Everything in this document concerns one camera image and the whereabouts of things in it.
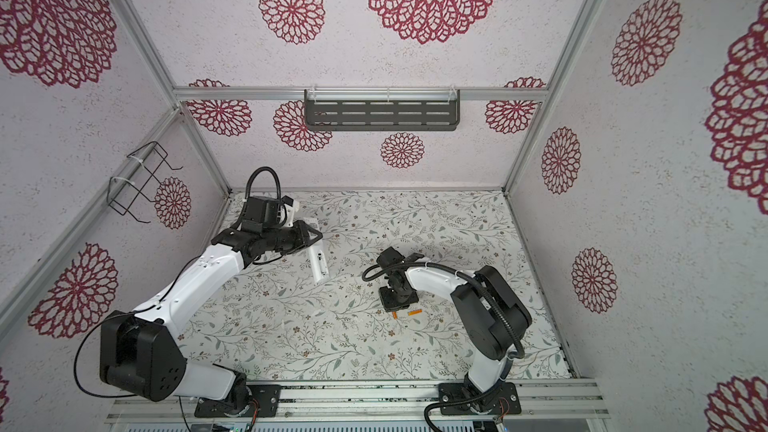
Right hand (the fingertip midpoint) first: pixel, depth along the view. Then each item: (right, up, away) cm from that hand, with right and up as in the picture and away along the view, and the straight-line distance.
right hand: (389, 302), depth 90 cm
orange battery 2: (+8, -3, -1) cm, 8 cm away
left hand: (-19, +19, -8) cm, 28 cm away
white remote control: (-19, +14, -11) cm, 26 cm away
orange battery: (+2, -3, -2) cm, 4 cm away
